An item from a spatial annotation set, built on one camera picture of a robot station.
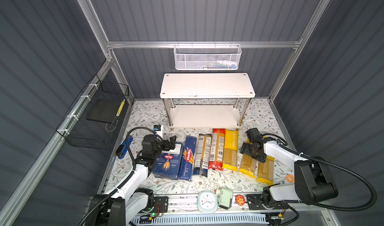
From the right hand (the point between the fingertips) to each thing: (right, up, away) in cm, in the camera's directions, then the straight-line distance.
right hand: (251, 154), depth 90 cm
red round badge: (-11, -19, -15) cm, 27 cm away
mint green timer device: (-20, -16, -18) cm, 31 cm away
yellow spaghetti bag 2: (+5, -8, -8) cm, 12 cm away
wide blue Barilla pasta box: (-50, -3, -10) cm, 51 cm away
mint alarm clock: (-29, -18, -18) cm, 38 cm away
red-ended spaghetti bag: (-21, +3, +1) cm, 21 cm away
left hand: (-50, +12, -5) cm, 52 cm away
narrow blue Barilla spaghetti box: (-39, -4, -6) cm, 40 cm away
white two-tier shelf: (-21, +36, +30) cm, 52 cm away
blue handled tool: (-80, +2, +2) cm, 80 cm away
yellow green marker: (-74, +28, -11) cm, 80 cm away
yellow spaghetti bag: (-4, -4, -6) cm, 8 cm away
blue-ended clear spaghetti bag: (-30, 0, -1) cm, 30 cm away
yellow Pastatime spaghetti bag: (-12, +2, +1) cm, 13 cm away
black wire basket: (-83, +26, -16) cm, 88 cm away
